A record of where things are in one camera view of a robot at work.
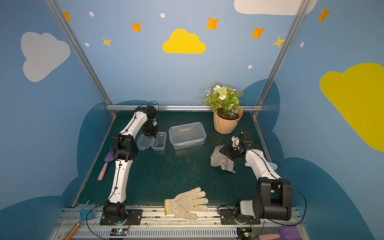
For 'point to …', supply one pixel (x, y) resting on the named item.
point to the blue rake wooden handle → (85, 214)
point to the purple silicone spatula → (109, 157)
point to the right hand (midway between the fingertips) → (225, 151)
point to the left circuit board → (119, 232)
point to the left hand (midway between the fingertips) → (156, 135)
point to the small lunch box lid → (143, 142)
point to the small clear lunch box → (158, 143)
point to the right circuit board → (245, 233)
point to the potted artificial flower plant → (227, 109)
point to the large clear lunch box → (187, 136)
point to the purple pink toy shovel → (290, 232)
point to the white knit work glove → (183, 204)
